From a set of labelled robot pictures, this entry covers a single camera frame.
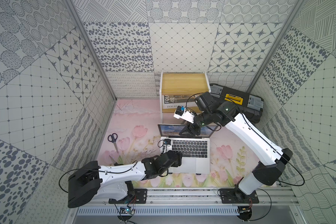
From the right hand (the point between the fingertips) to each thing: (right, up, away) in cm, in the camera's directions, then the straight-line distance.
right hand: (183, 129), depth 68 cm
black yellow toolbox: (+48, +13, +26) cm, 56 cm away
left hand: (-2, -15, +12) cm, 19 cm away
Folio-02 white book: (-4, +16, +25) cm, 30 cm away
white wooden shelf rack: (-1, +23, +13) cm, 26 cm away
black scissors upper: (-48, -10, +28) cm, 57 cm away
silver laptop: (+7, -12, +4) cm, 14 cm away
